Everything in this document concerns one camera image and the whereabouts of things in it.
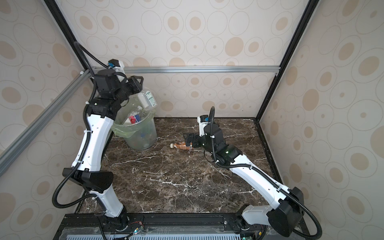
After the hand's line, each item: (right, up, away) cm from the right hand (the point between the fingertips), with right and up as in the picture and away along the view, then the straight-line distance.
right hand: (191, 132), depth 73 cm
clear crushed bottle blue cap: (-35, +8, +16) cm, 39 cm away
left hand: (-21, +26, -7) cm, 34 cm away
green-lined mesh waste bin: (-32, -2, +19) cm, 37 cm away
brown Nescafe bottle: (-7, -9, +26) cm, 28 cm away
